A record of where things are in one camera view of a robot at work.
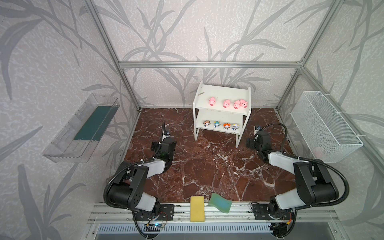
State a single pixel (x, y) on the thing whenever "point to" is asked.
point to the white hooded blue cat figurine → (235, 127)
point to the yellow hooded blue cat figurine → (206, 123)
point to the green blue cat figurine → (217, 124)
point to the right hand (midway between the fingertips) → (256, 133)
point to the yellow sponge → (197, 209)
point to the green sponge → (223, 204)
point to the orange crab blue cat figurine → (226, 126)
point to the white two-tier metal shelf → (222, 108)
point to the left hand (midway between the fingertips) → (163, 135)
